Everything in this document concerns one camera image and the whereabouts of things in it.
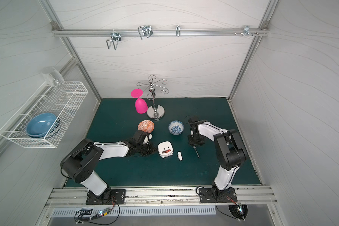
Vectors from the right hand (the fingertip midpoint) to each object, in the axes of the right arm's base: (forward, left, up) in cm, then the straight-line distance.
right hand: (194, 142), depth 94 cm
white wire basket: (+5, +75, +32) cm, 82 cm away
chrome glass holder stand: (+25, +31, +1) cm, 40 cm away
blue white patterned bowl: (+11, +13, +1) cm, 17 cm away
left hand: (-8, +23, +2) cm, 25 cm away
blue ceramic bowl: (-13, +73, +36) cm, 83 cm away
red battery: (-9, +19, +4) cm, 21 cm away
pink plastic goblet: (+16, +37, +18) cm, 44 cm away
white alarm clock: (-7, +19, +3) cm, 20 cm away
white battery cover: (-10, +10, 0) cm, 14 cm away
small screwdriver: (-4, 0, +1) cm, 4 cm away
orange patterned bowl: (+11, +35, +2) cm, 37 cm away
